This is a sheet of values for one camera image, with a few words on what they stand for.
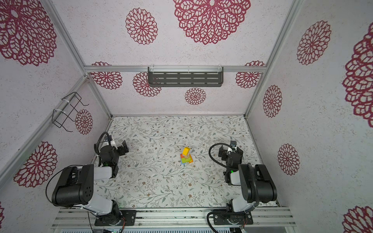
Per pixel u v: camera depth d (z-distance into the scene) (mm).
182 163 925
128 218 743
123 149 875
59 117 728
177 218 754
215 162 734
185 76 928
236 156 797
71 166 501
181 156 876
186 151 862
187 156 883
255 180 436
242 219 675
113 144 810
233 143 788
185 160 930
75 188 449
